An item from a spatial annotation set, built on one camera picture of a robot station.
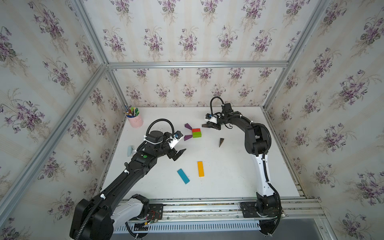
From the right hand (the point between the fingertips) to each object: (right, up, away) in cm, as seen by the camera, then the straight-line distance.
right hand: (211, 122), depth 108 cm
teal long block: (-19, -31, -22) cm, 43 cm away
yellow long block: (-9, -27, -20) cm, 35 cm away
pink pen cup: (-52, 0, -7) cm, 53 cm away
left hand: (-21, -10, -28) cm, 37 cm away
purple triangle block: (-18, -2, -1) cm, 18 cm away
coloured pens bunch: (-57, +7, -4) cm, 58 cm away
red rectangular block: (-11, -5, -4) cm, 13 cm away
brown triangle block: (+6, -12, -10) cm, 17 cm away
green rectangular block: (-11, -8, -6) cm, 15 cm away
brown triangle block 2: (-4, -2, -3) cm, 6 cm away
